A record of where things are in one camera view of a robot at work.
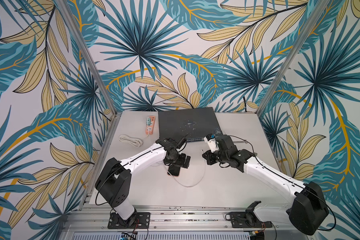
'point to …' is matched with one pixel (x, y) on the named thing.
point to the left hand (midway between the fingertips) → (180, 164)
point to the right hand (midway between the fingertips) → (196, 160)
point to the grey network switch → (193, 124)
